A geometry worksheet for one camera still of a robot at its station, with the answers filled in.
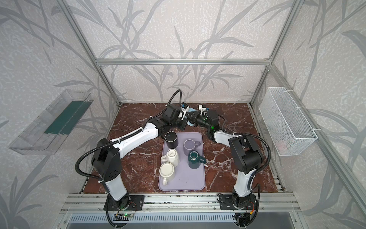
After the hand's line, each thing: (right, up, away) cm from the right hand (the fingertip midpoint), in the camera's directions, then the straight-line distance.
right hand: (183, 113), depth 84 cm
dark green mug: (+7, -26, -5) cm, 28 cm away
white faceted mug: (-6, -24, -5) cm, 26 cm away
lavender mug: (+4, -20, +3) cm, 20 cm away
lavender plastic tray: (+2, -38, -3) cm, 38 cm away
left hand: (+2, -4, +2) cm, 5 cm away
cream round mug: (-9, -32, -7) cm, 34 cm away
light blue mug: (+5, +2, +3) cm, 6 cm away
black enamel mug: (-7, -16, +3) cm, 18 cm away
